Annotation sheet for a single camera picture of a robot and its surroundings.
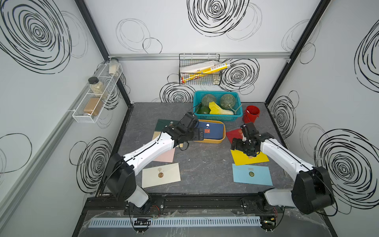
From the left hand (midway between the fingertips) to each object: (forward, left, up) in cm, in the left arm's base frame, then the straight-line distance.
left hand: (196, 133), depth 82 cm
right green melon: (+33, -24, -6) cm, 41 cm away
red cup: (+22, -39, -7) cm, 45 cm away
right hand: (-5, -25, -8) cm, 27 cm away
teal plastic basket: (+41, -1, -10) cm, 42 cm away
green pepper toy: (+25, -5, -8) cm, 27 cm away
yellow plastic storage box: (+4, -12, -15) cm, 19 cm away
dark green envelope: (+19, +24, -18) cm, 36 cm away
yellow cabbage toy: (+26, -14, -8) cm, 30 cm away
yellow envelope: (-6, -29, -17) cm, 34 cm away
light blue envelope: (-16, -33, -17) cm, 41 cm away
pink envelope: (-9, +17, -14) cm, 24 cm away
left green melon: (+34, -8, -5) cm, 35 cm away
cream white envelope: (-18, +19, -18) cm, 32 cm away
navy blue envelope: (+12, -11, -14) cm, 22 cm away
